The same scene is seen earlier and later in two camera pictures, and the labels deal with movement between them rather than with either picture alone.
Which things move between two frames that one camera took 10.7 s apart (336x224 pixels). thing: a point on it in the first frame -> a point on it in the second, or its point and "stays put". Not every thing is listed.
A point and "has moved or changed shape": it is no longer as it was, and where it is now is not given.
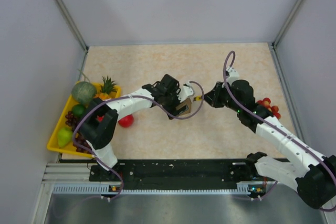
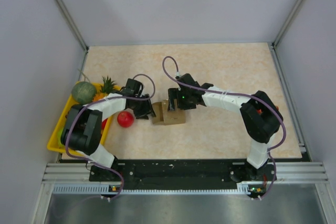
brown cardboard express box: x=187 y=102 has moved or changed shape
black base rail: x=184 y=174 stays put
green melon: x=84 y=92 stays put
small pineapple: x=107 y=91 stays put
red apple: x=126 y=121 stays put
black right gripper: x=212 y=97 -> x=175 y=93
